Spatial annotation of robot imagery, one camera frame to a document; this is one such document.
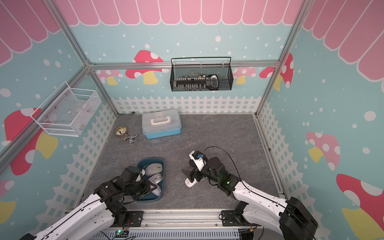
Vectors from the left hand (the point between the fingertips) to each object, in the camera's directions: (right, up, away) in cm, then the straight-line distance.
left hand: (155, 190), depth 77 cm
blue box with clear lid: (-5, +35, +22) cm, 42 cm away
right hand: (+18, +14, -1) cm, 23 cm away
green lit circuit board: (-15, -19, -5) cm, 25 cm away
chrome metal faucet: (-24, +25, +27) cm, 44 cm away
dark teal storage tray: (-3, +5, +10) cm, 12 cm away
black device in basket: (+31, +61, +13) cm, 70 cm away
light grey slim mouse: (-4, +9, +10) cm, 14 cm away
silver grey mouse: (-2, +3, +8) cm, 8 cm away
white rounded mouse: (+18, +1, +8) cm, 19 cm away
